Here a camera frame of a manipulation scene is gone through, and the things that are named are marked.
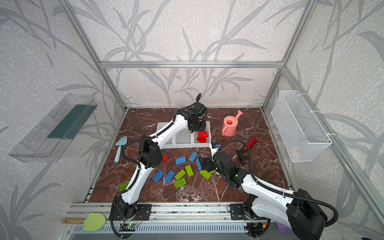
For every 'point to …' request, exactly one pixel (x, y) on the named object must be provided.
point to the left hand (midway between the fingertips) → (205, 124)
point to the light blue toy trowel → (121, 141)
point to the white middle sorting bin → (184, 139)
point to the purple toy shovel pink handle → (284, 228)
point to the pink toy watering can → (230, 125)
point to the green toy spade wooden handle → (93, 222)
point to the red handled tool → (252, 142)
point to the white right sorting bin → (196, 143)
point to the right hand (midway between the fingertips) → (205, 152)
